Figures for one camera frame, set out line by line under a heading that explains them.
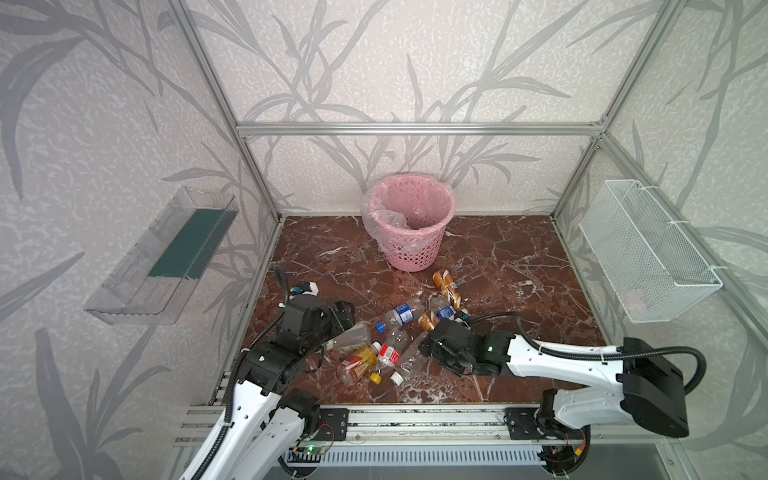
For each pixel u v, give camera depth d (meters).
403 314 0.88
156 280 0.65
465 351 0.60
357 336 0.88
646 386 0.41
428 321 0.87
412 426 0.75
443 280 0.96
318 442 0.71
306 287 0.67
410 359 0.79
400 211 1.06
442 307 0.91
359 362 0.79
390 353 0.80
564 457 0.73
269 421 0.59
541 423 0.66
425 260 0.98
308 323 0.54
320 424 0.72
